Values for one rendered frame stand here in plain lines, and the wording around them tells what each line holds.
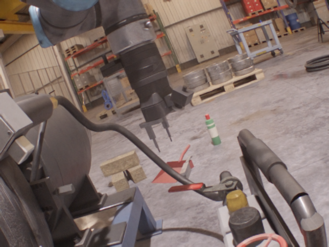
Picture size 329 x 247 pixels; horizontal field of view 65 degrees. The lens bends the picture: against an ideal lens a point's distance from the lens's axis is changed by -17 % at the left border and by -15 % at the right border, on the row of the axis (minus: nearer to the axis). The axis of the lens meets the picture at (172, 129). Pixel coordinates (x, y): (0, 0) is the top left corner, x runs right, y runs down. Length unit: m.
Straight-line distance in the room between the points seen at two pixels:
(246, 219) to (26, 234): 0.47
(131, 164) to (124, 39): 1.86
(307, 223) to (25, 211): 0.56
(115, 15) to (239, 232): 0.42
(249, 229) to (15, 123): 0.46
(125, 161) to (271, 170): 2.02
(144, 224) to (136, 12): 1.14
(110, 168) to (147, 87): 1.87
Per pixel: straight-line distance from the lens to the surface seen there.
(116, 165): 2.37
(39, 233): 0.70
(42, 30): 0.52
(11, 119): 0.61
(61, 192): 0.71
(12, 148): 0.62
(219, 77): 4.59
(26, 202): 0.67
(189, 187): 0.63
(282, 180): 0.35
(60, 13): 0.43
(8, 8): 14.04
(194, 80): 4.55
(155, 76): 0.55
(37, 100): 0.79
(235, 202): 0.50
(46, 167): 0.98
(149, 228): 1.52
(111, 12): 0.56
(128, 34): 0.55
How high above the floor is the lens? 0.74
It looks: 12 degrees down
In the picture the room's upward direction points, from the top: 22 degrees counter-clockwise
